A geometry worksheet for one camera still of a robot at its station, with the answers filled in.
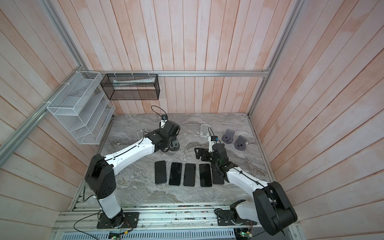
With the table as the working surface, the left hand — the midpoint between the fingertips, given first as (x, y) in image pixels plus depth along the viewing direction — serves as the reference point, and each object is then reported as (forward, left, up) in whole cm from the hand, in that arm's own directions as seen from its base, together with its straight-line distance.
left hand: (167, 133), depth 87 cm
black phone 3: (-18, -13, -18) cm, 29 cm away
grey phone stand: (+2, -47, -12) cm, 49 cm away
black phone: (-16, +5, -18) cm, 25 cm away
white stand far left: (+16, +27, -20) cm, 37 cm away
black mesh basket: (+37, +29, +7) cm, 47 cm away
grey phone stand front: (+6, -40, -13) cm, 42 cm away
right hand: (-7, -20, -6) cm, 22 cm away
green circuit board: (-48, -40, -17) cm, 65 cm away
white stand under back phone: (+15, -24, -16) cm, 32 cm away
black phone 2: (-18, -5, -16) cm, 25 cm away
